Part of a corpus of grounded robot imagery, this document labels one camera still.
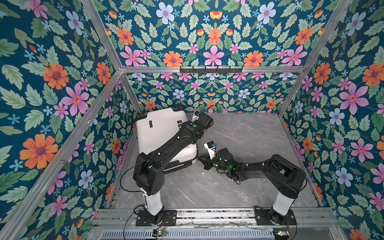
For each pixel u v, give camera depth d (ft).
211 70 3.04
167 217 2.41
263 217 2.41
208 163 2.46
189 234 2.51
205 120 2.15
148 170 1.57
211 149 2.48
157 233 2.32
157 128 2.75
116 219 2.47
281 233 2.31
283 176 1.62
